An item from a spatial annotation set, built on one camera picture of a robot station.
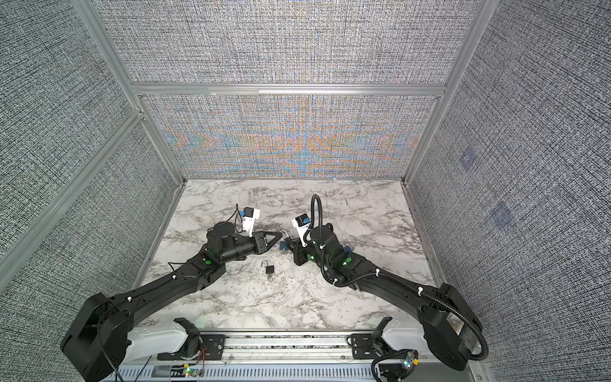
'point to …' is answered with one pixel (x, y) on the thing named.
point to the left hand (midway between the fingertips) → (282, 237)
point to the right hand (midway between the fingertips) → (288, 241)
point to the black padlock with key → (270, 270)
